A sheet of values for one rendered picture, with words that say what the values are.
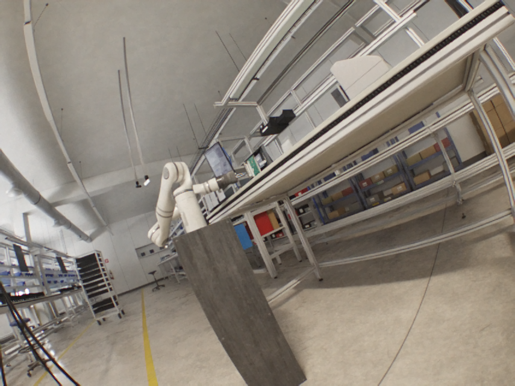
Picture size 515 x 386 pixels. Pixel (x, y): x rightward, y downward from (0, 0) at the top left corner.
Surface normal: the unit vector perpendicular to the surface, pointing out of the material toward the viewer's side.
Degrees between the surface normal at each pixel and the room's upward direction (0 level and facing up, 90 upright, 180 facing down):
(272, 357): 90
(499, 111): 90
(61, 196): 90
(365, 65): 90
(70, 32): 180
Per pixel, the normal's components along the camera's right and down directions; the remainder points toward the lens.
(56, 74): 0.40, 0.91
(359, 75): -0.79, 0.25
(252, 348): 0.36, -0.29
